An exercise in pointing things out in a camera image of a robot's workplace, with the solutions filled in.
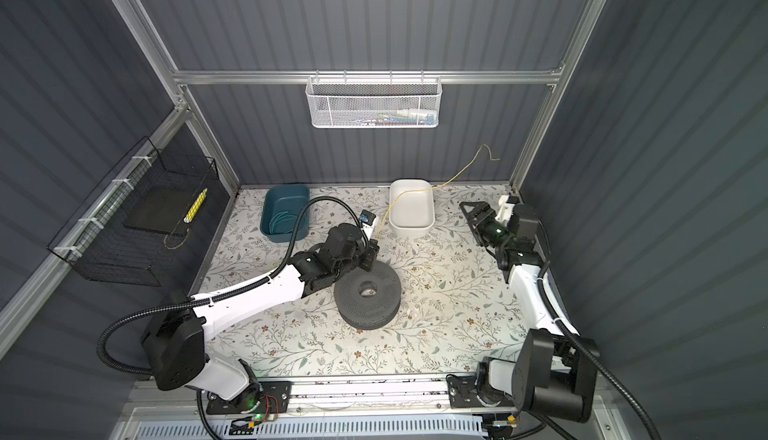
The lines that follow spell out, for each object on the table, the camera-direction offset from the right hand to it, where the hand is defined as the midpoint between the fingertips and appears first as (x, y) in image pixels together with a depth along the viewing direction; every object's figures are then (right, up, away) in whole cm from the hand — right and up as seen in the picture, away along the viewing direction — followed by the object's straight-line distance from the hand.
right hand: (467, 214), depth 81 cm
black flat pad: (-81, +1, -5) cm, 81 cm away
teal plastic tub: (-61, +1, +27) cm, 67 cm away
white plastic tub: (-13, -1, +31) cm, 33 cm away
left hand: (-25, -8, +1) cm, 26 cm away
